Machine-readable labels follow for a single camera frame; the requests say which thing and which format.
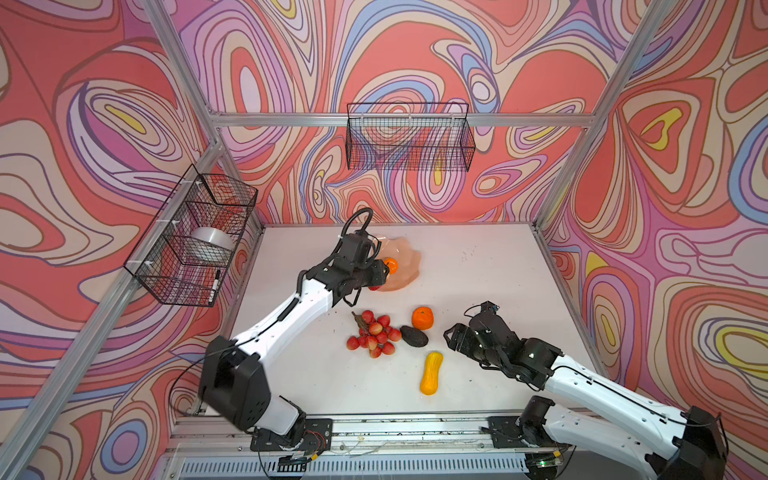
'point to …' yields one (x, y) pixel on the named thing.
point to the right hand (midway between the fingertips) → (456, 346)
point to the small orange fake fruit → (392, 264)
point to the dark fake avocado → (413, 336)
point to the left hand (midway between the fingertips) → (386, 267)
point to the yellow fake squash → (429, 382)
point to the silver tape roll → (211, 243)
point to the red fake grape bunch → (375, 334)
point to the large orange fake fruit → (422, 318)
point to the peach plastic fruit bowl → (408, 260)
